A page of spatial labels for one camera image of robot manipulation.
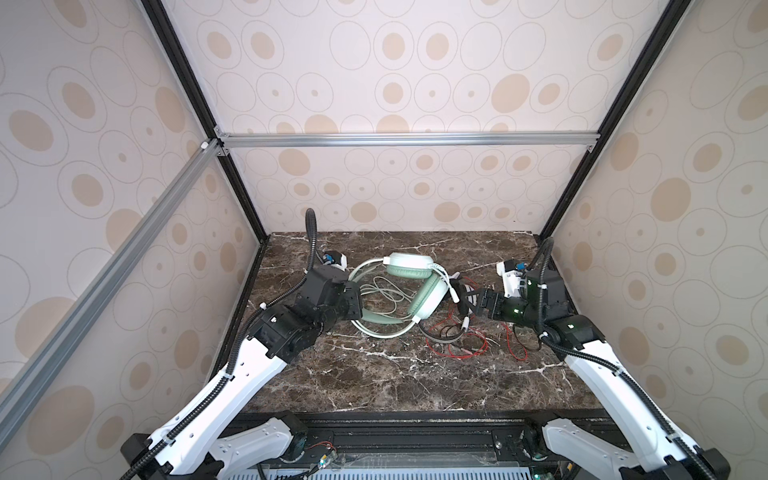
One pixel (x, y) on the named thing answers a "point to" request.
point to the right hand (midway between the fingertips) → (475, 297)
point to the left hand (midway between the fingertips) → (367, 291)
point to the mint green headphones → (430, 298)
